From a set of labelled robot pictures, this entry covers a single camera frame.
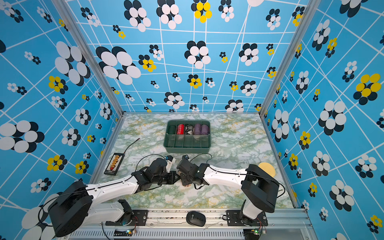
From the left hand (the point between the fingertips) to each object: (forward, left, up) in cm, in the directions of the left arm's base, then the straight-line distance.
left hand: (182, 177), depth 82 cm
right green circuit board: (-24, -34, -6) cm, 42 cm away
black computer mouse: (-19, -7, -3) cm, 20 cm away
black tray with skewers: (+10, +43, -4) cm, 44 cm away
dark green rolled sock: (+34, +10, 0) cm, 35 cm away
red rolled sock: (+33, +3, +2) cm, 34 cm away
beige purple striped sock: (-3, -3, -4) cm, 6 cm away
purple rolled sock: (+34, -8, 0) cm, 35 cm away
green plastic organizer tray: (+30, 0, -2) cm, 30 cm away
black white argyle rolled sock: (+33, -2, +1) cm, 33 cm away
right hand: (+1, -1, -2) cm, 3 cm away
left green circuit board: (-24, +28, -7) cm, 38 cm away
